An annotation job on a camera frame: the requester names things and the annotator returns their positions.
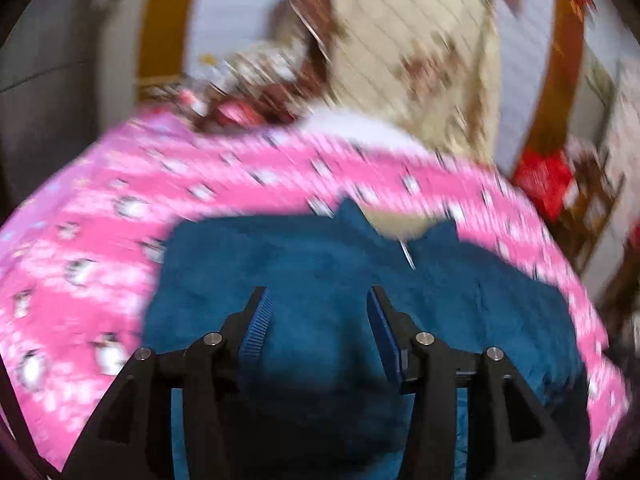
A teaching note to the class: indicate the red plastic bag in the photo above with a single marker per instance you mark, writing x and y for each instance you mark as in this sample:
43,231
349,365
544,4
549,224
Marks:
542,182

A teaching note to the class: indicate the blue puffer jacket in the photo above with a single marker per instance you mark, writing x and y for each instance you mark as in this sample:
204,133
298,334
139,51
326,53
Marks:
310,280

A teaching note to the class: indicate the wooden chair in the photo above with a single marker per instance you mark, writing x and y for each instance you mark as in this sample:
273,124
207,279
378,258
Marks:
592,210

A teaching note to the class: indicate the cream floral quilt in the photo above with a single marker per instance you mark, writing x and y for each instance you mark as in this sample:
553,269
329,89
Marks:
415,45

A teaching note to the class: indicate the white pillow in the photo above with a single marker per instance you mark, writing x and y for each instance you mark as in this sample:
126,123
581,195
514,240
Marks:
355,125

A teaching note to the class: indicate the brown floral cloth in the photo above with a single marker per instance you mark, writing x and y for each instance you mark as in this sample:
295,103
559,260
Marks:
280,75

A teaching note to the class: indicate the pink penguin print blanket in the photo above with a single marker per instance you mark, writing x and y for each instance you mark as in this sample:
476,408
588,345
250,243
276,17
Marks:
100,240

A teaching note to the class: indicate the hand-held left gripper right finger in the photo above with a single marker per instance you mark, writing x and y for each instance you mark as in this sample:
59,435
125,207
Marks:
385,332

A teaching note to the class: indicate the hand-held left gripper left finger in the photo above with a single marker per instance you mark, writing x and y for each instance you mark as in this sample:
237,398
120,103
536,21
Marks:
255,332

